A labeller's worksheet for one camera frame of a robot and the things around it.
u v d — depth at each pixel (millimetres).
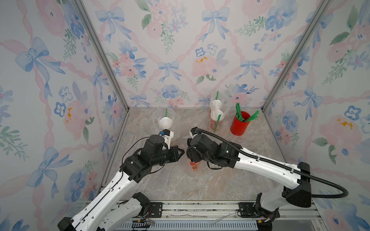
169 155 594
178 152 600
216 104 975
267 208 606
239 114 962
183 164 676
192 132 638
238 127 1017
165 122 882
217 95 1005
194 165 742
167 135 625
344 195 385
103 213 412
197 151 524
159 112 858
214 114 894
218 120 887
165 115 919
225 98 983
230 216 735
